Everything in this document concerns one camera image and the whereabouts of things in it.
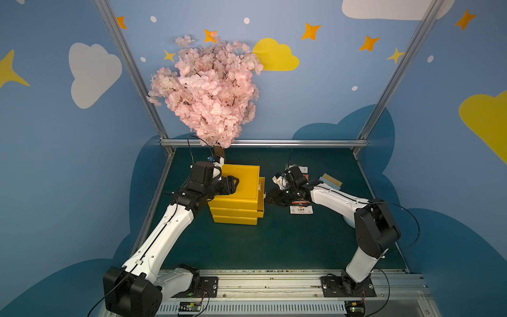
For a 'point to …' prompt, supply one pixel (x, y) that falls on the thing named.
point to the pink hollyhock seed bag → (304, 170)
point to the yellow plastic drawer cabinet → (246, 204)
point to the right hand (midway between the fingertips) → (269, 199)
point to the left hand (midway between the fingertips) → (232, 179)
